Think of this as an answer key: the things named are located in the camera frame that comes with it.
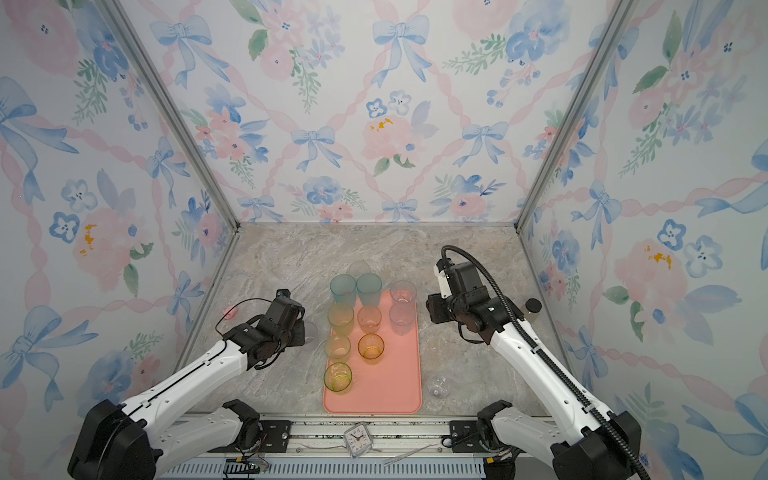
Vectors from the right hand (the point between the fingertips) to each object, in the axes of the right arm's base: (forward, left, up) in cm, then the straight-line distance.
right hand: (435, 300), depth 79 cm
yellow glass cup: (-7, +17, -16) cm, 24 cm away
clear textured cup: (+12, +8, -15) cm, 20 cm away
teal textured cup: (+9, +18, -8) cm, 22 cm away
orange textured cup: (+2, +18, -16) cm, 24 cm away
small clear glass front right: (-17, -1, -17) cm, 24 cm away
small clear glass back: (+25, +24, -20) cm, 40 cm away
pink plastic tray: (-17, +11, -18) cm, 27 cm away
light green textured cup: (-7, +27, -16) cm, 32 cm away
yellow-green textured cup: (-1, +26, -8) cm, 27 cm away
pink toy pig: (+4, +62, -16) cm, 64 cm away
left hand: (-3, +38, -9) cm, 39 cm away
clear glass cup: (+3, +8, -15) cm, 18 cm away
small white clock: (-30, +19, -15) cm, 38 cm away
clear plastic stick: (-32, +8, -18) cm, 38 cm away
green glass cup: (-15, +26, -16) cm, 34 cm away
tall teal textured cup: (+13, +28, -15) cm, 34 cm away
